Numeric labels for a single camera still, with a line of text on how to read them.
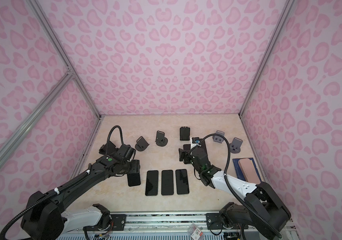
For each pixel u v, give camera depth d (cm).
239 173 89
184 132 101
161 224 74
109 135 64
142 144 99
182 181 101
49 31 75
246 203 41
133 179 83
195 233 69
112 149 96
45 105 73
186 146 102
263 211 41
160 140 100
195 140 73
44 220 40
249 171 88
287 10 70
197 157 63
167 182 86
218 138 102
